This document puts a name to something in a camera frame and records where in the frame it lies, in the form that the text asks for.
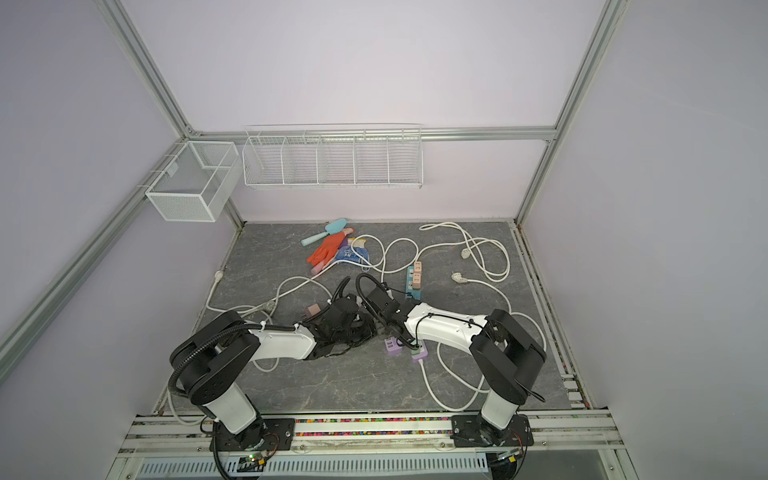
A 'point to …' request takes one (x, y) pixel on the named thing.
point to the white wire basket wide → (329, 156)
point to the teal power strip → (414, 293)
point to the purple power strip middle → (391, 346)
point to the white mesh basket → (192, 185)
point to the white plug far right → (465, 253)
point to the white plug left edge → (218, 275)
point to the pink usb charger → (312, 310)
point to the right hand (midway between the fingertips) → (390, 323)
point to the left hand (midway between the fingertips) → (385, 333)
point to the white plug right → (456, 276)
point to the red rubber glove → (327, 249)
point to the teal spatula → (330, 229)
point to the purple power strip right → (423, 351)
